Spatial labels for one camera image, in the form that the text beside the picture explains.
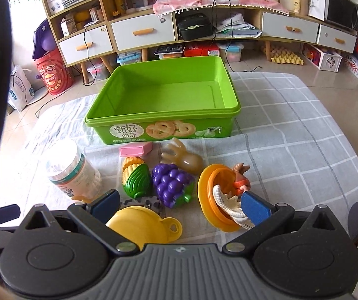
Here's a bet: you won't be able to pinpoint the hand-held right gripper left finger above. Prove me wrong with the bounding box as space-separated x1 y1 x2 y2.
14 189 141 259

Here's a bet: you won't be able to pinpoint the clear storage box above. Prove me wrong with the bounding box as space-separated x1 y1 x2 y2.
117 52 143 67
154 45 186 60
86 60 111 82
225 44 245 63

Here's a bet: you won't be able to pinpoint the stack of folded papers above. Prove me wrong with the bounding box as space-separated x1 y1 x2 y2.
218 14 262 38

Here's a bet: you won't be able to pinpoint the black microwave oven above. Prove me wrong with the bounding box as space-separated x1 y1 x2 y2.
324 0 358 32

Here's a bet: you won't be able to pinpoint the white ribbed toy shell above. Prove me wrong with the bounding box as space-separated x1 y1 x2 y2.
211 184 256 231

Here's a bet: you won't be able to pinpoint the pink fringed cloth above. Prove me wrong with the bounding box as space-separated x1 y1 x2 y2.
152 0 291 18

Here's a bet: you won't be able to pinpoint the yellow egg tray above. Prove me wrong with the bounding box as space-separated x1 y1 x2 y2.
270 51 305 67

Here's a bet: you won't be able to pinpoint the red toy figure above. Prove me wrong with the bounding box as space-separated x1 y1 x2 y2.
231 162 252 195

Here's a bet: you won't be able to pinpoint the white plastic bag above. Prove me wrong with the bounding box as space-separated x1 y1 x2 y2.
8 65 35 112

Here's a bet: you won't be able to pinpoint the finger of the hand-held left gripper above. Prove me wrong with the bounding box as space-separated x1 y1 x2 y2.
0 204 21 234

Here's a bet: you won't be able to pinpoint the purple toy grapes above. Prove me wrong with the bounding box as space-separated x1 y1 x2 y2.
151 163 196 209

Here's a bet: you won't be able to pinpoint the clear plastic jar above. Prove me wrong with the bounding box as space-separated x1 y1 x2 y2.
45 139 103 201

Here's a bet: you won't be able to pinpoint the grey spotted toy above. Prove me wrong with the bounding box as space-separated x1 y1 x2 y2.
119 195 163 217

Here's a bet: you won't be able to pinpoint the grey checked cloth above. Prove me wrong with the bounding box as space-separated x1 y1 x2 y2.
0 71 358 244

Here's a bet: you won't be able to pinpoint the purple ball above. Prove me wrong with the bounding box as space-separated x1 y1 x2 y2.
32 18 58 60

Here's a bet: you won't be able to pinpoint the green plastic box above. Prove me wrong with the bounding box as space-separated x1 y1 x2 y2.
84 56 241 146

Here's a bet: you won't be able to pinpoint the wooden cabinet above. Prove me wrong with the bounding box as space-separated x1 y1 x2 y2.
40 0 358 86

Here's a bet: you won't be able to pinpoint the white cabinet drawer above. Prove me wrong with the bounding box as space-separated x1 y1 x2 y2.
261 11 320 44
317 24 358 54
57 26 115 67
108 14 177 53

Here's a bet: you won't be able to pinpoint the toy corn cob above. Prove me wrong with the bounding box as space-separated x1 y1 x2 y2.
121 156 153 199

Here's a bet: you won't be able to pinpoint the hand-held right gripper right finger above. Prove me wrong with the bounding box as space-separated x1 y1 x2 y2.
223 190 351 259

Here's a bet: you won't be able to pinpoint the yellow toy cup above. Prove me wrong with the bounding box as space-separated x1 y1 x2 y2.
105 205 183 246

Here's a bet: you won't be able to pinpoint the black bag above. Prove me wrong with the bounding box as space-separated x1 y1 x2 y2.
177 14 216 41

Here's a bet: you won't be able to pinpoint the red flat box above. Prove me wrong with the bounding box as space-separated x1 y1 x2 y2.
183 42 221 59

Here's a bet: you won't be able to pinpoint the translucent beige toy hand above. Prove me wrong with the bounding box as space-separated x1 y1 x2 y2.
160 137 204 175

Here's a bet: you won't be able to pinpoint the orange toy bowl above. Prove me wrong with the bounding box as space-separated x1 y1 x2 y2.
197 164 252 233

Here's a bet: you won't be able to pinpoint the red printed bucket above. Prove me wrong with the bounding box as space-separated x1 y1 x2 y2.
34 48 74 96

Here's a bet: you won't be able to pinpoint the pink toy block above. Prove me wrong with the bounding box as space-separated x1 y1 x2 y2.
119 141 153 158

